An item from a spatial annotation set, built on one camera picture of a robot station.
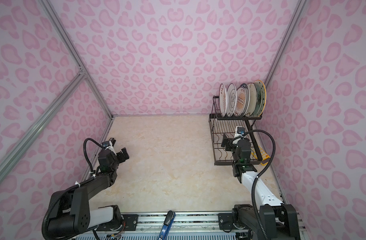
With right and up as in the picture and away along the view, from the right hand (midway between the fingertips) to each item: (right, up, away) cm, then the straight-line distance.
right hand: (233, 133), depth 82 cm
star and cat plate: (+14, +19, -2) cm, 24 cm away
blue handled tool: (-34, -40, -12) cm, 53 cm away
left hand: (-67, -9, +7) cm, 68 cm away
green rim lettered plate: (+10, +24, +6) cm, 26 cm away
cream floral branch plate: (+12, +20, +2) cm, 23 cm away
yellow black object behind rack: (+23, -15, +12) cm, 30 cm away
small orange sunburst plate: (+6, +20, +4) cm, 21 cm away
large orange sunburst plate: (-3, +21, +14) cm, 25 cm away
